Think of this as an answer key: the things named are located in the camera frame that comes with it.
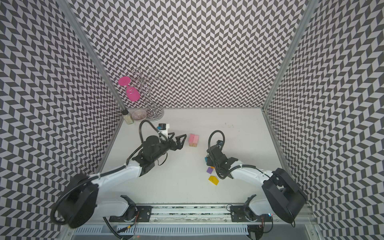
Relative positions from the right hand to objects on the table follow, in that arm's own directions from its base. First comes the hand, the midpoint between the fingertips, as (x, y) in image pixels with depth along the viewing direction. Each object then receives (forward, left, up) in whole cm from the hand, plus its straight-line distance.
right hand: (211, 161), depth 88 cm
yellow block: (-11, -1, -1) cm, 11 cm away
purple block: (-5, +1, -2) cm, 5 cm away
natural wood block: (+12, +12, 0) cm, 17 cm away
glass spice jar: (+32, +58, +6) cm, 66 cm away
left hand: (+8, +17, +17) cm, 25 cm away
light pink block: (+16, +9, 0) cm, 19 cm away
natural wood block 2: (+12, +10, -1) cm, 16 cm away
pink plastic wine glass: (+49, +56, +13) cm, 76 cm away
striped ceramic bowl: (+38, +52, +2) cm, 65 cm away
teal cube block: (+3, +3, -3) cm, 5 cm away
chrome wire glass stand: (+41, +42, -1) cm, 59 cm away
